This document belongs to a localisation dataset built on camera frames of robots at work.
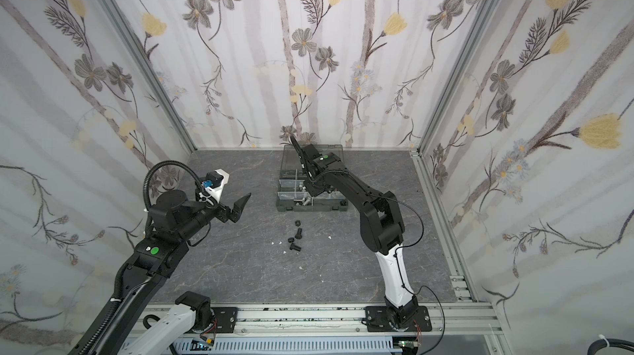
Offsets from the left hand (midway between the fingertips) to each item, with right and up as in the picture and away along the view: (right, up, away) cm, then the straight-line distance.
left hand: (235, 183), depth 68 cm
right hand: (+24, -1, +24) cm, 33 cm away
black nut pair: (+15, -17, +27) cm, 35 cm away
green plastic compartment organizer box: (+12, -6, +33) cm, 36 cm away
